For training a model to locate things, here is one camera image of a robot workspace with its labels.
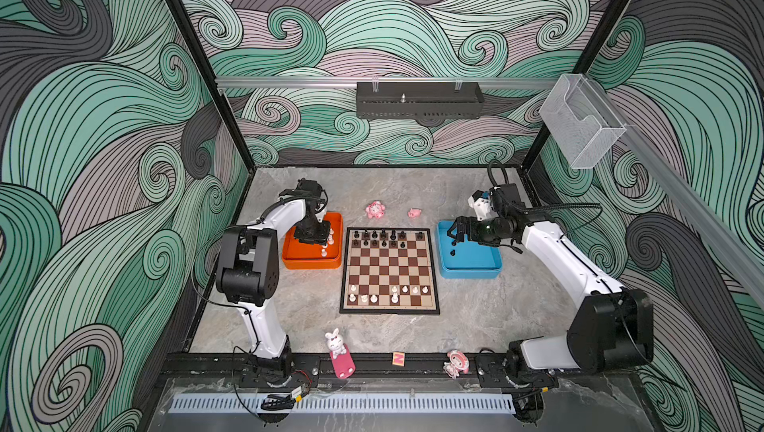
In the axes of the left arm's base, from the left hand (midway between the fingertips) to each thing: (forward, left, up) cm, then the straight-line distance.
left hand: (320, 238), depth 94 cm
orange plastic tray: (-5, +7, -3) cm, 9 cm away
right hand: (-3, -43, +10) cm, 44 cm away
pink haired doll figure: (-34, -39, -1) cm, 52 cm away
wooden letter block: (-33, -24, -3) cm, 41 cm away
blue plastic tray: (-5, -47, -2) cm, 48 cm away
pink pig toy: (+12, -32, -2) cm, 34 cm away
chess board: (-9, -22, -3) cm, 24 cm away
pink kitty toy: (+13, -18, -1) cm, 22 cm away
